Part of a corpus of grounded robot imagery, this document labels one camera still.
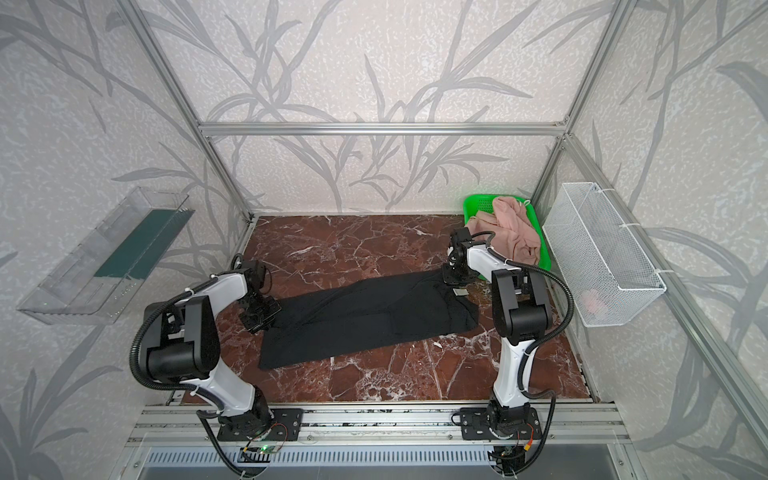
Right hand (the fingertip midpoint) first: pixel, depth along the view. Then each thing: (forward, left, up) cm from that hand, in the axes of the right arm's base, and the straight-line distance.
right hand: (452, 272), depth 101 cm
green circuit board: (-49, +49, -1) cm, 70 cm away
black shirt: (-14, +28, -2) cm, 32 cm away
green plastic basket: (+29, -12, +5) cm, 31 cm away
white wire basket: (-22, -26, +32) cm, 47 cm away
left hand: (-15, +56, 0) cm, 57 cm away
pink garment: (+9, -21, +9) cm, 24 cm away
